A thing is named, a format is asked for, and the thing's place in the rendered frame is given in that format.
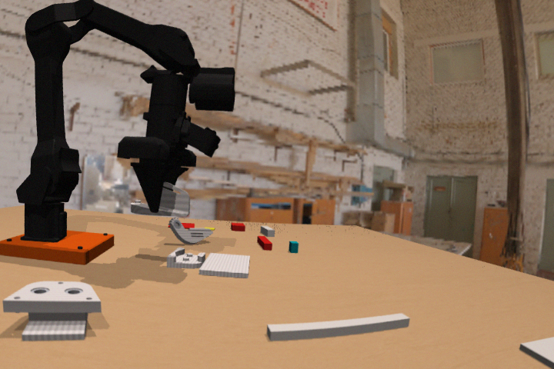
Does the small teal block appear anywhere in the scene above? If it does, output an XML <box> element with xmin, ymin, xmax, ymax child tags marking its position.
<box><xmin>289</xmin><ymin>241</ymin><xmax>299</xmax><ymax>253</ymax></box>

